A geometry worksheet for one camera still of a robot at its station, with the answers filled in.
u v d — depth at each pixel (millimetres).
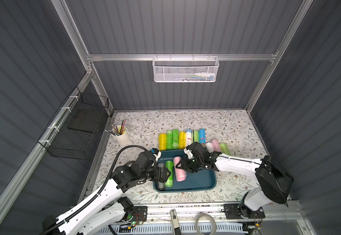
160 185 802
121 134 929
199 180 842
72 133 724
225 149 939
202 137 1014
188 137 987
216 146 960
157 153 678
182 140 987
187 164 741
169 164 871
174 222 681
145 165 546
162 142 980
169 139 994
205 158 664
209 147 960
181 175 781
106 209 580
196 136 1018
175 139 992
